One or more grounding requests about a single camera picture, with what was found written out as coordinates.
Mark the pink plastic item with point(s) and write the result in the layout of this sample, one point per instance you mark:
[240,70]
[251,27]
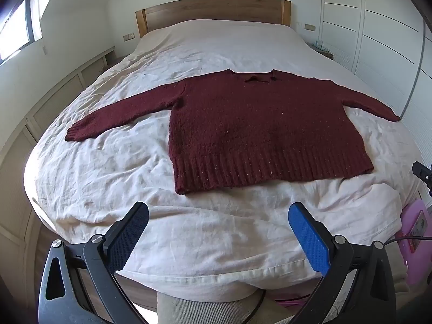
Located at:
[420,256]

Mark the low slatted wall cabinet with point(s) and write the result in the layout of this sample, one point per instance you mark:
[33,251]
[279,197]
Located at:
[50,98]

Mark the dark red knit sweater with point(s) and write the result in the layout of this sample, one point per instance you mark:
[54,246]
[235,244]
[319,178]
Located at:
[260,131]

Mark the white wardrobe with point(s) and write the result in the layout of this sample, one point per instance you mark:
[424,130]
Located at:
[381,27]

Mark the wooden nightstand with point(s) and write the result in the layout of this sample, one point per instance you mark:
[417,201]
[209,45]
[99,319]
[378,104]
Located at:
[323,52]

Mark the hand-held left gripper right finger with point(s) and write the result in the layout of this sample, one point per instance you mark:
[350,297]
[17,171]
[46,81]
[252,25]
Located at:
[308,234]

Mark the window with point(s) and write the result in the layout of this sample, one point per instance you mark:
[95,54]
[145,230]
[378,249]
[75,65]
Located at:
[15,28]

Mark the bed with white duvet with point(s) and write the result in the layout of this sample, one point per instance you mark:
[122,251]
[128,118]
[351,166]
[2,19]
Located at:
[118,168]

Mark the wooden headboard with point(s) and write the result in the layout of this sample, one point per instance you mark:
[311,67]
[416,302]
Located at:
[216,10]

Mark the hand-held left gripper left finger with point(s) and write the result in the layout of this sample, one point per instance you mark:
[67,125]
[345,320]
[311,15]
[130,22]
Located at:
[130,233]

